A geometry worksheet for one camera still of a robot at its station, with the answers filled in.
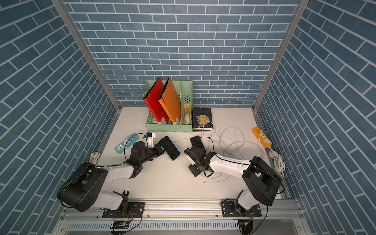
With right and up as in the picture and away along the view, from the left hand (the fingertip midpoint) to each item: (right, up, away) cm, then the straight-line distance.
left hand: (172, 146), depth 85 cm
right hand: (+13, -14, +2) cm, 19 cm away
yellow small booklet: (+7, +19, +26) cm, 33 cm away
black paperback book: (+17, +19, +28) cm, 38 cm away
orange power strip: (+60, +2, +14) cm, 62 cm away
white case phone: (-1, -2, +2) cm, 3 cm away
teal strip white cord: (-51, -9, +7) cm, 52 cm away
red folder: (-13, +28, +2) cm, 31 cm away
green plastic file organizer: (+5, +38, +23) cm, 45 cm away
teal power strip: (-32, 0, +12) cm, 34 cm away
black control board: (-24, -37, -13) cm, 46 cm away
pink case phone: (+15, 0, +15) cm, 21 cm away
